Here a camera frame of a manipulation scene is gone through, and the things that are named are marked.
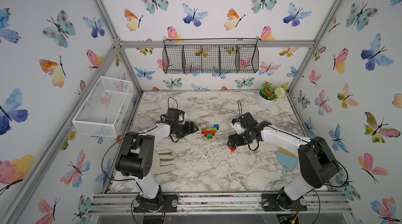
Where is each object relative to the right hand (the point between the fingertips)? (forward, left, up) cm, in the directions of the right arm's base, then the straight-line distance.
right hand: (234, 141), depth 88 cm
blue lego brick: (+12, +10, -4) cm, 16 cm away
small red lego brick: (-3, +1, -6) cm, 6 cm away
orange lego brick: (+8, +18, -3) cm, 20 cm away
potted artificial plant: (+28, -21, +9) cm, 36 cm away
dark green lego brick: (+4, +14, -3) cm, 15 cm away
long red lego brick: (+7, +14, -4) cm, 16 cm away
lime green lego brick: (+9, +12, -3) cm, 15 cm away
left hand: (+7, +22, 0) cm, 23 cm away
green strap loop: (-7, +38, -5) cm, 39 cm away
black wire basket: (+45, +16, +25) cm, 54 cm away
